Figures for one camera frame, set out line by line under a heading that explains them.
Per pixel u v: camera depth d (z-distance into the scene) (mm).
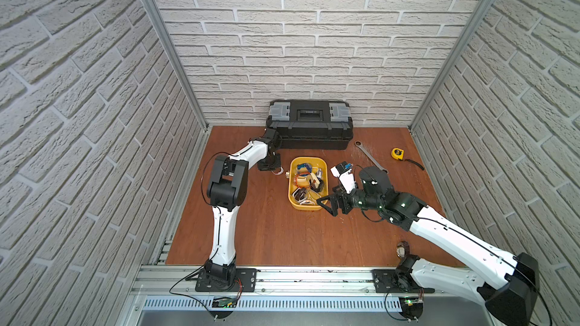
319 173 962
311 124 976
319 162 979
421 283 610
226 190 579
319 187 928
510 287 382
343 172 640
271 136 854
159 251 829
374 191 557
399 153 1063
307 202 880
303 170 1007
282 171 997
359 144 1130
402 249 768
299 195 896
